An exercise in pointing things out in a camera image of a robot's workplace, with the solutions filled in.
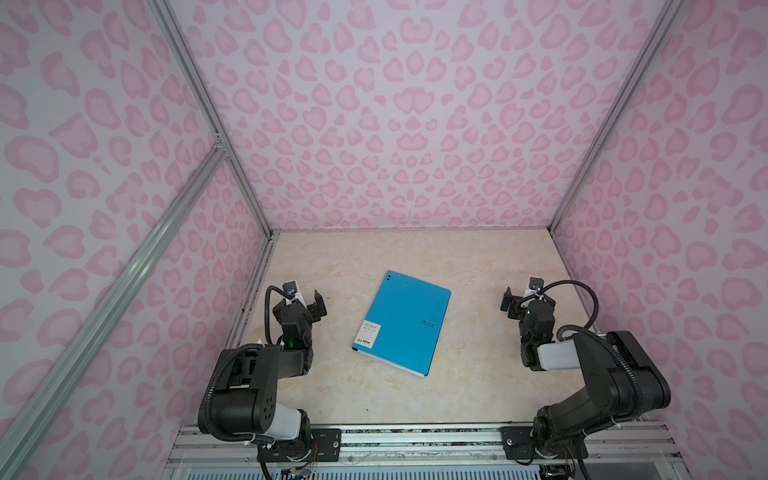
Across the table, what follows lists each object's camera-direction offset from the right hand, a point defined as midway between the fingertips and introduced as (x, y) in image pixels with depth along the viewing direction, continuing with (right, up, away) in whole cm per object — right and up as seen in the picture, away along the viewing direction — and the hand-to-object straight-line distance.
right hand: (526, 287), depth 91 cm
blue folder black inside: (-38, -11, +2) cm, 39 cm away
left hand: (-68, -1, -1) cm, 68 cm away
